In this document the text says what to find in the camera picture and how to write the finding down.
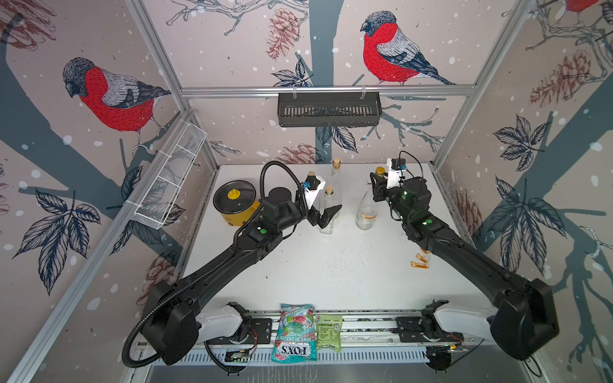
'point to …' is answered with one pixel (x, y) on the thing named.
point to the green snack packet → (329, 331)
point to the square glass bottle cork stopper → (329, 190)
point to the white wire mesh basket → (154, 207)
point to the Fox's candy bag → (295, 337)
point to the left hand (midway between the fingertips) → (333, 192)
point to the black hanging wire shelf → (330, 111)
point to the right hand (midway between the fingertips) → (376, 170)
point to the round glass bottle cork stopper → (337, 163)
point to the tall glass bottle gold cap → (380, 171)
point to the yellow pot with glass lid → (235, 201)
